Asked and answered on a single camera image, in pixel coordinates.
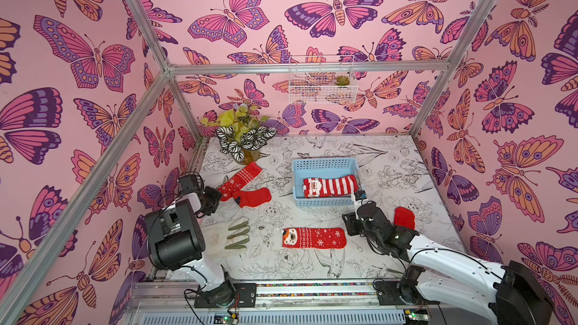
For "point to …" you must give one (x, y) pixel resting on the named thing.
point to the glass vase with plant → (241, 132)
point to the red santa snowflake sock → (314, 238)
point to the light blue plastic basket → (322, 168)
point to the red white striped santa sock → (315, 187)
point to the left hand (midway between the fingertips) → (223, 193)
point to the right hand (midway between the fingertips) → (346, 214)
